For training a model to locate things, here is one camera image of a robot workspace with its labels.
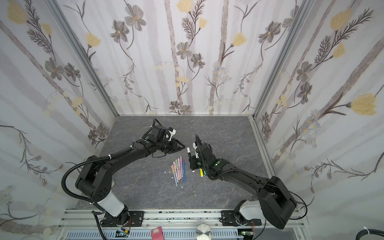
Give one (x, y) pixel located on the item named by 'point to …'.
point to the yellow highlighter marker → (201, 172)
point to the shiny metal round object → (203, 232)
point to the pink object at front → (156, 233)
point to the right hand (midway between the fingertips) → (186, 156)
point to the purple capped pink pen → (181, 169)
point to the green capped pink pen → (177, 168)
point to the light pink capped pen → (175, 169)
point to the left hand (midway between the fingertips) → (182, 144)
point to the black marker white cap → (188, 150)
